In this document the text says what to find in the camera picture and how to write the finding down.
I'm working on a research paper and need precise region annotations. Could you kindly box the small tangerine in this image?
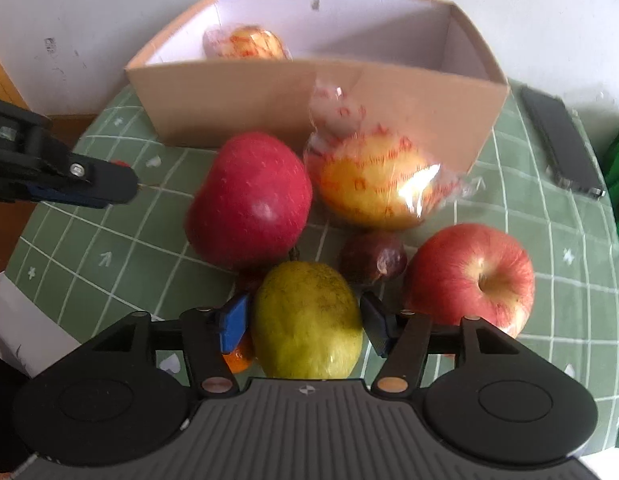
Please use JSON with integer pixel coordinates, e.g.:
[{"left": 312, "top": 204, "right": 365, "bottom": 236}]
[{"left": 223, "top": 332, "right": 255, "bottom": 375}]

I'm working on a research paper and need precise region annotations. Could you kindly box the dark wrinkled passion fruit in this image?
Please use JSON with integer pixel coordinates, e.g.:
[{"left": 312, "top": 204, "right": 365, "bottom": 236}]
[{"left": 338, "top": 231, "right": 408, "bottom": 286}]

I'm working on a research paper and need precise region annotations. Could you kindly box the light red apple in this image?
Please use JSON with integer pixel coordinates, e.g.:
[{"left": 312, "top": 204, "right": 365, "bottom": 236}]
[{"left": 402, "top": 223, "right": 535, "bottom": 338}]

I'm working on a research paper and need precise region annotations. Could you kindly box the green pear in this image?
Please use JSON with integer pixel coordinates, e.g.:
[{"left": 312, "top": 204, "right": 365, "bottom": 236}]
[{"left": 251, "top": 261, "right": 363, "bottom": 379}]

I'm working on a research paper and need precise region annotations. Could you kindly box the dark red apple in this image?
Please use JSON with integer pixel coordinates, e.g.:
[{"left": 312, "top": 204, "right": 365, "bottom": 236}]
[{"left": 185, "top": 132, "right": 313, "bottom": 270}]

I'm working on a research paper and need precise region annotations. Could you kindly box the orange with sticker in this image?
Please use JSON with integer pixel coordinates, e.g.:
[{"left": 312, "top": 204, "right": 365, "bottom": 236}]
[{"left": 202, "top": 25, "right": 290, "bottom": 60}]

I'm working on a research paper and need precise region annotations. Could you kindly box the small red cherry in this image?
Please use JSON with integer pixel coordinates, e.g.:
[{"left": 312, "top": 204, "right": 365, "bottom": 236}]
[{"left": 111, "top": 160, "right": 132, "bottom": 169}]

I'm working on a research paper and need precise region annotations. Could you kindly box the wooden furniture edge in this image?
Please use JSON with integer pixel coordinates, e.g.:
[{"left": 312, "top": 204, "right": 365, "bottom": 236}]
[{"left": 0, "top": 62, "right": 29, "bottom": 110}]

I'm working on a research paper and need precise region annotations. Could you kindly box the green checked tablecloth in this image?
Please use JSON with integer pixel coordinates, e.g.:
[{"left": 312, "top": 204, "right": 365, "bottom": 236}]
[{"left": 6, "top": 84, "right": 619, "bottom": 453}]

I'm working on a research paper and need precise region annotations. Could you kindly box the wrapped orange near box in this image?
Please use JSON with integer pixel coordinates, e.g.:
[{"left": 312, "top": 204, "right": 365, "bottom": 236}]
[{"left": 303, "top": 84, "right": 483, "bottom": 231}]

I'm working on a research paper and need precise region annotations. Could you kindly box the black smartphone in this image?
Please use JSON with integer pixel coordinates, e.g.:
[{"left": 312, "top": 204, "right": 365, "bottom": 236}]
[{"left": 520, "top": 86, "right": 605, "bottom": 200}]

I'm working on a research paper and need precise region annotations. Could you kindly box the pink cardboard box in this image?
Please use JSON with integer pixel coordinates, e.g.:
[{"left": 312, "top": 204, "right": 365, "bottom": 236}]
[{"left": 126, "top": 0, "right": 509, "bottom": 172}]

